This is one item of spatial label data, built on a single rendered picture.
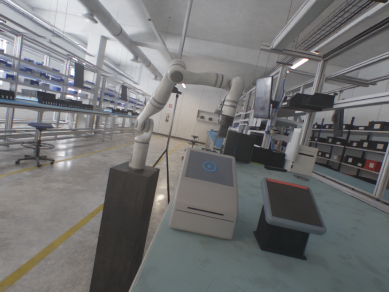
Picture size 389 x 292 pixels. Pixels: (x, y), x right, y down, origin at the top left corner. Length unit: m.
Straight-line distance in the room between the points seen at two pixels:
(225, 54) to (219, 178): 6.46
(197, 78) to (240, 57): 5.86
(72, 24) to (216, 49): 4.73
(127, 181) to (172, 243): 0.89
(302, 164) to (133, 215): 1.21
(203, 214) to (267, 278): 0.14
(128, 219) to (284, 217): 1.04
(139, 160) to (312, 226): 1.03
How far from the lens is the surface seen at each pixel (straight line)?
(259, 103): 2.72
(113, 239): 1.42
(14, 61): 5.27
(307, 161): 1.67
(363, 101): 1.33
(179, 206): 0.39
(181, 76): 0.99
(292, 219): 0.42
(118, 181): 1.27
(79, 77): 5.73
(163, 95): 1.09
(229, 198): 0.41
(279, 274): 0.41
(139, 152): 1.26
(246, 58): 6.86
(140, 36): 7.29
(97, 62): 7.63
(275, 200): 0.43
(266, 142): 2.95
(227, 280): 0.35
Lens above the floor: 1.21
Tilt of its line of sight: 5 degrees down
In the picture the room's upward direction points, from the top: 12 degrees clockwise
